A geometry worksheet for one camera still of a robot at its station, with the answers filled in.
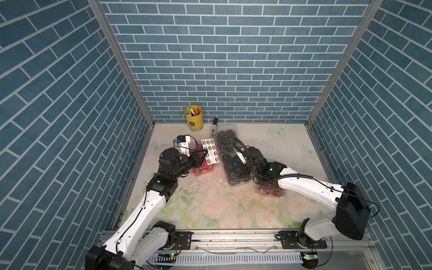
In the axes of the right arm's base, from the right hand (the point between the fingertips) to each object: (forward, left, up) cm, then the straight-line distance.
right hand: (246, 156), depth 83 cm
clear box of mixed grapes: (-11, -13, -12) cm, 21 cm away
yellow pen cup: (+30, +33, -2) cm, 45 cm away
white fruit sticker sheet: (-6, +16, +6) cm, 18 cm away
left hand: (-6, +16, +10) cm, 20 cm away
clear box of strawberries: (-3, +22, -9) cm, 24 cm away
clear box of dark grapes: (+22, +13, -9) cm, 27 cm away
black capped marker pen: (+34, +20, -12) cm, 41 cm away
